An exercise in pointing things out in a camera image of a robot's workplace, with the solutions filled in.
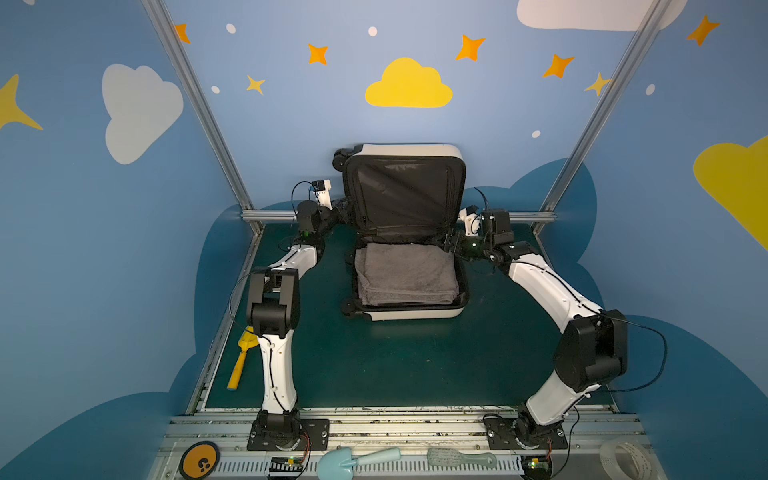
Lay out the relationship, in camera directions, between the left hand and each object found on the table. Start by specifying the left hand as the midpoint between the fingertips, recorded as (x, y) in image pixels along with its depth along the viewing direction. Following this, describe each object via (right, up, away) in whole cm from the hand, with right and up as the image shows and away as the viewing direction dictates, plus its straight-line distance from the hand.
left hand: (352, 196), depth 95 cm
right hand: (+28, -15, -9) cm, 32 cm away
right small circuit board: (+49, -72, -22) cm, 90 cm away
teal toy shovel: (-1, -69, -24) cm, 74 cm away
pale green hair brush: (+25, -68, -25) cm, 76 cm away
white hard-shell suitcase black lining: (+16, -2, +4) cm, 17 cm away
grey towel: (+18, -25, 0) cm, 31 cm away
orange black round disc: (-34, -69, -24) cm, 80 cm away
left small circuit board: (-14, -71, -22) cm, 76 cm away
